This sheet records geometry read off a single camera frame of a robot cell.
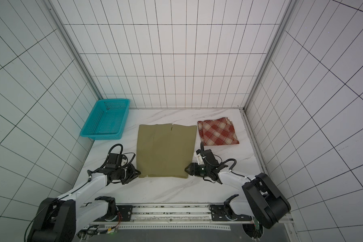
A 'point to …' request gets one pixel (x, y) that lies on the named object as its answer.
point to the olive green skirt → (165, 150)
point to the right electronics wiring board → (254, 230)
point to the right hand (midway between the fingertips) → (188, 167)
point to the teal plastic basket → (107, 120)
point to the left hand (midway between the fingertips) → (139, 175)
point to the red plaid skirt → (217, 131)
